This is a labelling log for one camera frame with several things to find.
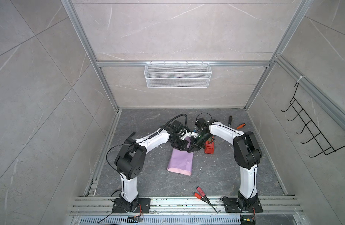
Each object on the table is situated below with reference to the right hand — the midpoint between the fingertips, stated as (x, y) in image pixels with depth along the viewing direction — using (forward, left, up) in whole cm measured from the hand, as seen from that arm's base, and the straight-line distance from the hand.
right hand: (188, 150), depth 88 cm
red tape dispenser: (+2, -14, -2) cm, 14 cm away
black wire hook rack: (0, -59, +25) cm, 64 cm away
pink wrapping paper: (-8, +5, +1) cm, 9 cm away
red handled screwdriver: (-25, -5, -6) cm, 26 cm away
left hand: (+2, +1, +2) cm, 3 cm away
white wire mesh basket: (+49, +5, +23) cm, 54 cm away
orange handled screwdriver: (+23, -43, -6) cm, 49 cm away
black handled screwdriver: (+29, -37, -6) cm, 47 cm away
